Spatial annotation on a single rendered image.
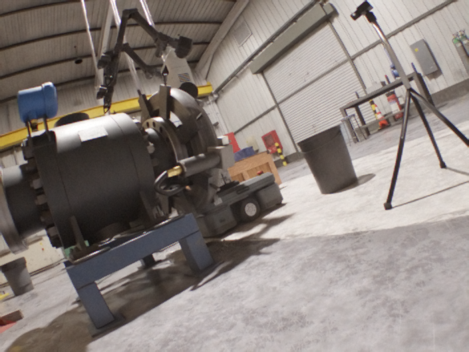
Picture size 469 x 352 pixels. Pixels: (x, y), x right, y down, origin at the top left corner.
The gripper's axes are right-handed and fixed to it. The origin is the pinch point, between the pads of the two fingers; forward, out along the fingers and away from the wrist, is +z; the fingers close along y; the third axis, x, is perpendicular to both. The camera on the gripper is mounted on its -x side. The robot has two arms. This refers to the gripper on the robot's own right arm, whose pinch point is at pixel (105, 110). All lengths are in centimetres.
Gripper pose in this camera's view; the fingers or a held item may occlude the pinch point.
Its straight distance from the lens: 223.6
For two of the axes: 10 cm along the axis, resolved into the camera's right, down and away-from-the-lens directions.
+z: -0.7, 9.6, -2.6
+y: 4.6, -2.0, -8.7
